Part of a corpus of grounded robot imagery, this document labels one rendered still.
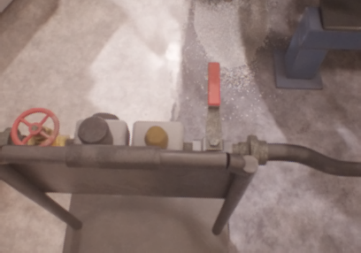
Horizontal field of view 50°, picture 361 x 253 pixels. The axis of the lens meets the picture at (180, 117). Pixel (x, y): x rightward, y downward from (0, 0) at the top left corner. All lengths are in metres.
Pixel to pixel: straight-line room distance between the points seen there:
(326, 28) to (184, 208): 0.58
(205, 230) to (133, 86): 0.48
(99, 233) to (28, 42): 0.67
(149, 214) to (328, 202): 0.48
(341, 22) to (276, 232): 0.56
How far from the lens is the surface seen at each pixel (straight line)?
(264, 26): 1.35
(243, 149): 0.64
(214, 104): 0.63
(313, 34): 1.07
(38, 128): 0.63
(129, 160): 0.50
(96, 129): 0.60
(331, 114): 1.24
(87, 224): 1.08
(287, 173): 1.13
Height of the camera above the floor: 1.04
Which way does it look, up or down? 65 degrees down
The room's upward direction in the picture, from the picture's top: straight up
